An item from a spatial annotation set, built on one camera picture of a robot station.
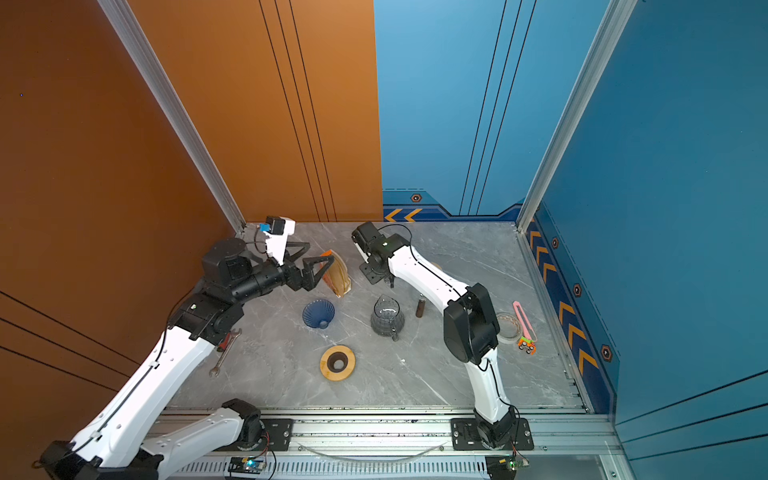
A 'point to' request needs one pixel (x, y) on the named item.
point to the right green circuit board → (513, 462)
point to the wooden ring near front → (333, 354)
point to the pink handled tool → (529, 337)
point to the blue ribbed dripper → (318, 313)
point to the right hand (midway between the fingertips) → (376, 268)
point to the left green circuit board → (246, 465)
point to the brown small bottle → (420, 308)
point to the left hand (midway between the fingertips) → (321, 249)
